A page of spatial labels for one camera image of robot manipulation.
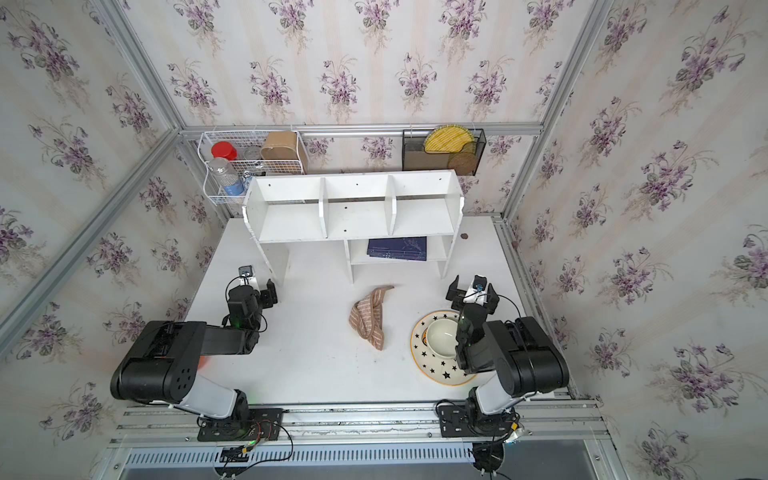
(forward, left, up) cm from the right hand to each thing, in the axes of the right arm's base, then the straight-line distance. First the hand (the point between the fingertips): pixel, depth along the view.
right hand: (478, 282), depth 88 cm
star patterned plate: (-23, +11, -9) cm, 27 cm away
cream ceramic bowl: (-14, +11, -8) cm, 20 cm away
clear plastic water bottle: (+23, +76, +18) cm, 82 cm away
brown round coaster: (+36, +2, +17) cm, 40 cm away
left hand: (+1, +67, -4) cm, 67 cm away
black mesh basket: (+35, +19, +19) cm, 44 cm away
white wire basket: (+30, +72, +21) cm, 81 cm away
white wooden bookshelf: (+14, +29, +13) cm, 35 cm away
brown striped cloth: (-10, +33, -4) cm, 35 cm away
